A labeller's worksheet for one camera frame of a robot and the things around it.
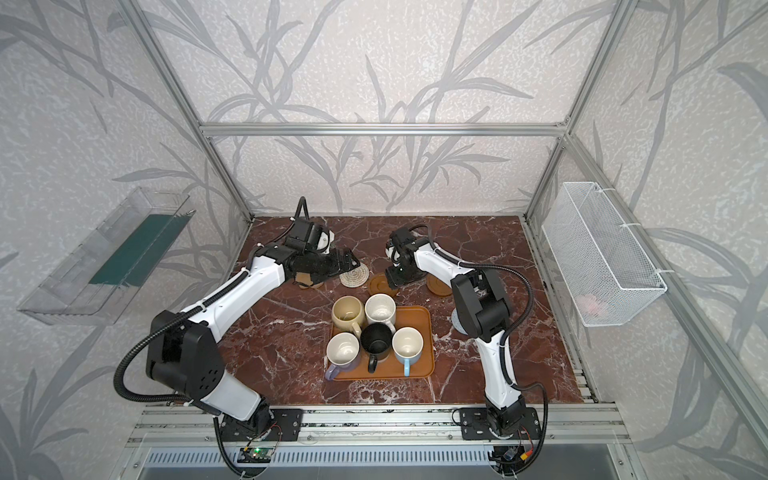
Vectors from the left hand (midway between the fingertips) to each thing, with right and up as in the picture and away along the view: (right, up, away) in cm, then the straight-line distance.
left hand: (353, 258), depth 85 cm
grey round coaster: (+31, -20, +6) cm, 37 cm away
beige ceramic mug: (-3, -17, +6) cm, 19 cm away
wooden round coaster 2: (+26, -11, +15) cm, 32 cm away
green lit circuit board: (-21, -47, -14) cm, 53 cm away
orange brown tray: (+19, -19, +8) cm, 28 cm away
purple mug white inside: (-3, -27, 0) cm, 27 cm away
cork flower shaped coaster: (-12, -5, -5) cm, 14 cm away
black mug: (+7, -23, -1) cm, 24 cm away
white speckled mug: (+7, -16, +8) cm, 19 cm away
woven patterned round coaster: (-2, -8, +17) cm, 19 cm away
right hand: (+13, -5, +14) cm, 20 cm away
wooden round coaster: (+6, -10, +15) cm, 19 cm away
